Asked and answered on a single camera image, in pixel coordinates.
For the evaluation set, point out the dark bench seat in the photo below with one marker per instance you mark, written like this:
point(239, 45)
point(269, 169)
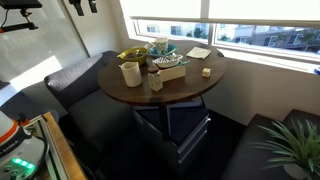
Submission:
point(246, 156)

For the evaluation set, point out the plain white mug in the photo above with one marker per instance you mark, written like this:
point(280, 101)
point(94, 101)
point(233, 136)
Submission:
point(131, 75)

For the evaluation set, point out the wooden workbench top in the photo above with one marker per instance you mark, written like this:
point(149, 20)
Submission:
point(68, 158)

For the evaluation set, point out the small cream cube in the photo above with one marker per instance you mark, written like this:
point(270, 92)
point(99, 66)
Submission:
point(206, 72)

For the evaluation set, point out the pale slim utensil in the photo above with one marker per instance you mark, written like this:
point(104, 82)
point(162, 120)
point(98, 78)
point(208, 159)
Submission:
point(185, 62)

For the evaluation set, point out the green spiky plant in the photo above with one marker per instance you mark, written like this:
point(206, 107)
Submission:
point(296, 143)

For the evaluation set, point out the white roller blind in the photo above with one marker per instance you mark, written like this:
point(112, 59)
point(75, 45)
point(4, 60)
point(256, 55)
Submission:
point(266, 10)

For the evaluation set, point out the white plant pot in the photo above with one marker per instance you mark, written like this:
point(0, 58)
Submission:
point(295, 171)

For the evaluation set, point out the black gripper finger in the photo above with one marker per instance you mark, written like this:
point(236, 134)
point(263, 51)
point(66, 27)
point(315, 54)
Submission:
point(93, 5)

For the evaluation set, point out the white tray with teal items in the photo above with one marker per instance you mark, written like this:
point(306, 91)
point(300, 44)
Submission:
point(166, 61)

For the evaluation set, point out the black table pedestal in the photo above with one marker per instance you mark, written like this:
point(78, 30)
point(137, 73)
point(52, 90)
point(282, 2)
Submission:
point(164, 120)

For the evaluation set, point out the patterned white mug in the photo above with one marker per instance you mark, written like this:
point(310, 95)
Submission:
point(161, 45)

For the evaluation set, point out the grey upholstered sofa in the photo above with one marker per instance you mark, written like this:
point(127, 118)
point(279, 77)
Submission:
point(96, 116)

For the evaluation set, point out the white window frame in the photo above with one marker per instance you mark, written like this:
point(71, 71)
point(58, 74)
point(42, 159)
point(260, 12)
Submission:
point(210, 36)

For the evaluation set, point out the white rectangular box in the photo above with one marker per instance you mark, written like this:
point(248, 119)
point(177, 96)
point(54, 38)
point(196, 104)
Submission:
point(173, 73)

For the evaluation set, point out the green bowl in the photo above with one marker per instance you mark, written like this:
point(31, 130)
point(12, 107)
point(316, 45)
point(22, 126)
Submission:
point(140, 60)

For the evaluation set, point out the white paper napkin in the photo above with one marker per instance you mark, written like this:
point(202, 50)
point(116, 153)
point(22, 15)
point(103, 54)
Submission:
point(198, 52)

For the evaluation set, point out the blue bowl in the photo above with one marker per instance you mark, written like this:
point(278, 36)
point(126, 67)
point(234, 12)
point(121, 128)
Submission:
point(171, 50)

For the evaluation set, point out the grey metal spoon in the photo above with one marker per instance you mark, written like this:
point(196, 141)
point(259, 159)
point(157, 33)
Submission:
point(145, 54)

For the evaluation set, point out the blue chair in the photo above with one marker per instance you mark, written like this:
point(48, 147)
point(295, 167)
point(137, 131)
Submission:
point(23, 105)

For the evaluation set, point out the small blue object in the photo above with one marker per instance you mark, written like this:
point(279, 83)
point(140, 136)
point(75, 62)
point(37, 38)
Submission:
point(317, 70)

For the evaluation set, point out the small shaker brown lid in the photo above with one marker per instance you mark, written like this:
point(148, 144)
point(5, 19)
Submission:
point(155, 81)

